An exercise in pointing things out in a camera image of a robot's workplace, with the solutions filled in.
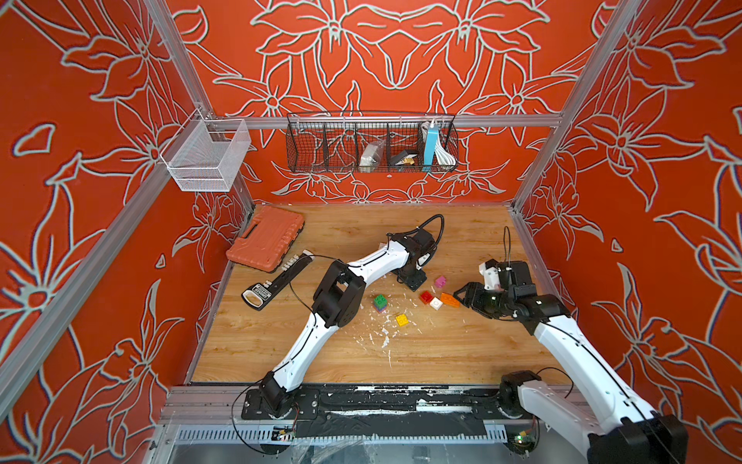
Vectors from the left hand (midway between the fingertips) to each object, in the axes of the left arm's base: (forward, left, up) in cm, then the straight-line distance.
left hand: (410, 277), depth 98 cm
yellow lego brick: (-16, +3, 0) cm, 16 cm away
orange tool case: (+11, +52, +5) cm, 53 cm away
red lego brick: (-8, -5, +1) cm, 10 cm away
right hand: (-14, -10, +13) cm, 22 cm away
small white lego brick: (-9, -8, 0) cm, 12 cm away
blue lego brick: (-13, +10, +3) cm, 17 cm away
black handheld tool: (-11, +51, +1) cm, 53 cm away
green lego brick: (-12, +10, +4) cm, 16 cm away
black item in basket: (+22, +5, +34) cm, 40 cm away
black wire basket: (+36, +30, +29) cm, 55 cm away
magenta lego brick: (-2, -10, +2) cm, 10 cm away
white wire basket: (+23, +70, +31) cm, 80 cm away
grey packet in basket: (+26, +15, +31) cm, 43 cm away
